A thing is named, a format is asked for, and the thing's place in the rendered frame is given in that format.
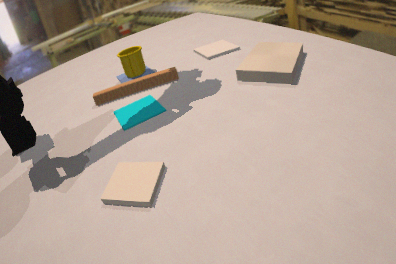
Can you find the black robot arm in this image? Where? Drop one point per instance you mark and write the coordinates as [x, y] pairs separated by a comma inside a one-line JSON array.
[[19, 133]]

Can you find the beige flat square tile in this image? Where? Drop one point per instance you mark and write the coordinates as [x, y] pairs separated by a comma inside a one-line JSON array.
[[134, 183]]

